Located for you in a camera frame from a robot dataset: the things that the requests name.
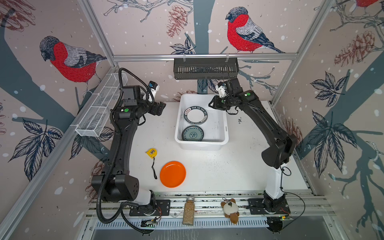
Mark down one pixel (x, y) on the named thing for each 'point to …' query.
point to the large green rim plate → (195, 115)
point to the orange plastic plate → (172, 174)
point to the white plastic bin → (199, 126)
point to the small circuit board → (149, 223)
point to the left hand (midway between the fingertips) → (156, 100)
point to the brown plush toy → (230, 210)
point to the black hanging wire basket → (206, 68)
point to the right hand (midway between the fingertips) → (209, 105)
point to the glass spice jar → (189, 211)
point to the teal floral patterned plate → (192, 133)
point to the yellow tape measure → (152, 152)
